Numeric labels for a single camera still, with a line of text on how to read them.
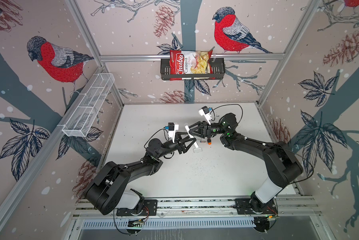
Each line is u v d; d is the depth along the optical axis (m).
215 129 0.70
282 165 0.46
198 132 0.74
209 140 0.98
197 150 0.95
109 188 0.43
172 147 0.68
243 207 0.73
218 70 0.94
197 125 0.73
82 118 0.73
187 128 0.68
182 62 0.87
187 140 0.67
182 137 0.75
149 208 0.73
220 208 0.74
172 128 0.67
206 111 0.69
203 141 0.98
